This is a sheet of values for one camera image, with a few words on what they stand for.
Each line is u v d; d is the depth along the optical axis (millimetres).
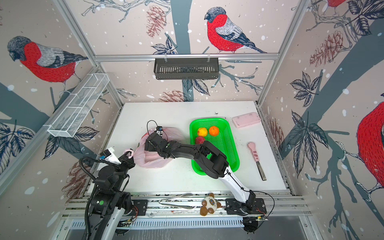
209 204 726
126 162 657
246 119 1076
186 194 771
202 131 964
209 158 582
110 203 543
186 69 1051
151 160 792
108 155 637
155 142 712
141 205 748
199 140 922
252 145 934
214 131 961
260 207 727
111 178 592
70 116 734
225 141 973
